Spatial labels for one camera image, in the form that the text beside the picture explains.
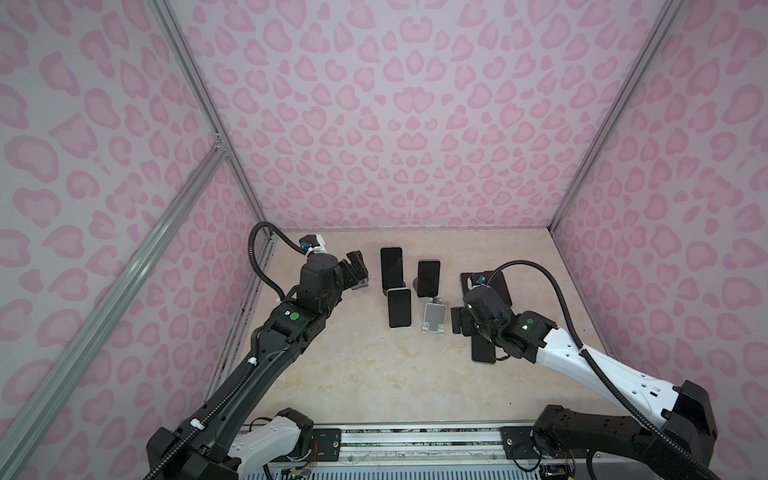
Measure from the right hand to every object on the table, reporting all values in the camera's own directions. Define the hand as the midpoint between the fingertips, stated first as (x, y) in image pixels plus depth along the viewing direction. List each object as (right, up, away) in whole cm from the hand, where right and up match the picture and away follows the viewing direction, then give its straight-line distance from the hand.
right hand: (466, 311), depth 79 cm
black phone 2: (-18, 0, +9) cm, 20 cm away
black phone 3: (+17, +5, +24) cm, 30 cm away
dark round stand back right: (-12, +5, +22) cm, 26 cm away
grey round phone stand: (-30, +5, +22) cm, 38 cm away
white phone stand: (-7, -3, +11) cm, 14 cm away
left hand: (-30, +15, -6) cm, 34 cm away
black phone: (-20, +11, +16) cm, 28 cm away
